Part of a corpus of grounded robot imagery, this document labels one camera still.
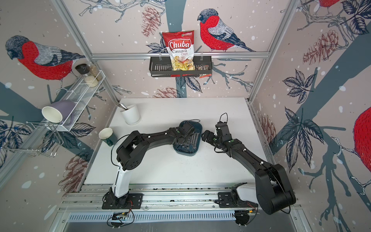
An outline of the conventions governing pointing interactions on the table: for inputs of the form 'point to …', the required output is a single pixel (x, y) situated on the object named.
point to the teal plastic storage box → (193, 144)
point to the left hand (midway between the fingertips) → (189, 137)
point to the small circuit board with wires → (119, 219)
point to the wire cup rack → (38, 137)
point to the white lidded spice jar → (91, 81)
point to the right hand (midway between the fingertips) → (205, 136)
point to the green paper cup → (107, 135)
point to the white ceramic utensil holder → (132, 115)
